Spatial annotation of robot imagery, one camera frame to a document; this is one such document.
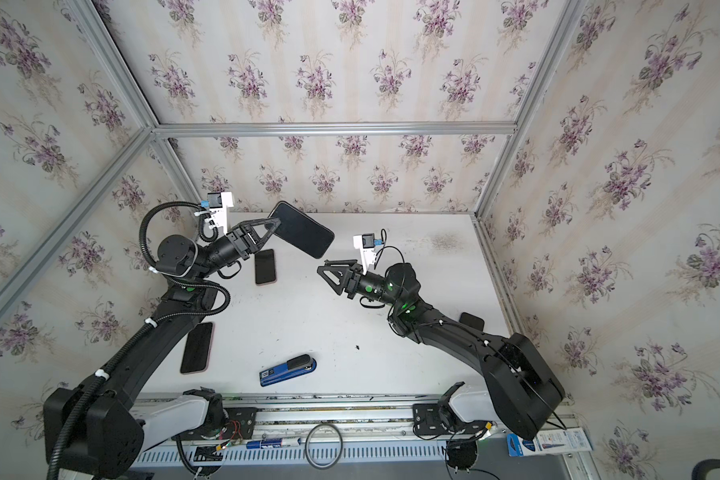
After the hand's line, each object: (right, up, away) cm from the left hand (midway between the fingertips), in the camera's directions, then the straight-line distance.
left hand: (278, 219), depth 62 cm
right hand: (+8, -11, +6) cm, 15 cm away
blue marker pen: (-4, -52, +8) cm, 53 cm away
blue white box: (+63, -53, +9) cm, 82 cm away
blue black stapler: (-1, -39, +18) cm, 43 cm away
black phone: (+52, -29, +29) cm, 66 cm away
